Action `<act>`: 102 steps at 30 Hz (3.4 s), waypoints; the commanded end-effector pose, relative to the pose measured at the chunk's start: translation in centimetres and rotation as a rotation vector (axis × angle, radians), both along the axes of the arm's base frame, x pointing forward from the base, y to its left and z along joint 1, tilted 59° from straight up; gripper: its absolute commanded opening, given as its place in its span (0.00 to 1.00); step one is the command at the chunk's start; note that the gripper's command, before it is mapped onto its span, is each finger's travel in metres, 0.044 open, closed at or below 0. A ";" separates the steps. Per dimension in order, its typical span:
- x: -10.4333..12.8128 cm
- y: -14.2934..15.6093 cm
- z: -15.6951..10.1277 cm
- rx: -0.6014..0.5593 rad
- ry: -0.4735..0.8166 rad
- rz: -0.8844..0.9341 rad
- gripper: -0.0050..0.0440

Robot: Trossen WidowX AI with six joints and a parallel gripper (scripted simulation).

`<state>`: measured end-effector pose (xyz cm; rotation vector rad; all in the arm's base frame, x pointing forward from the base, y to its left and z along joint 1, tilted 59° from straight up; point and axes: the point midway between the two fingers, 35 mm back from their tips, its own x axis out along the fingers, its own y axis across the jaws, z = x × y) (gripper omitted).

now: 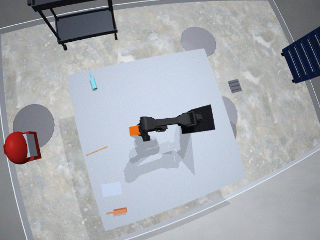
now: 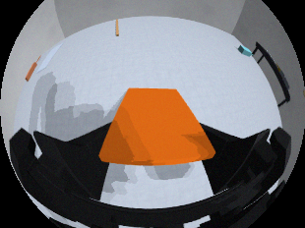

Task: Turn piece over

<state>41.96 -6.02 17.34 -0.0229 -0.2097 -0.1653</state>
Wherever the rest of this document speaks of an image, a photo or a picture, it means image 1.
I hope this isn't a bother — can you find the orange plate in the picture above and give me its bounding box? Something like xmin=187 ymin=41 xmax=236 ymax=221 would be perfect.
xmin=129 ymin=125 xmax=140 ymax=136

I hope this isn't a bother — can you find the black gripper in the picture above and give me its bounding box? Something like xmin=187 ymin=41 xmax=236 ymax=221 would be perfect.
xmin=139 ymin=132 xmax=150 ymax=141

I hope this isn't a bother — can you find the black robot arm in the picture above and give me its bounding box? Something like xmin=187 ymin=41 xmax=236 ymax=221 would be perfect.
xmin=138 ymin=111 xmax=203 ymax=135

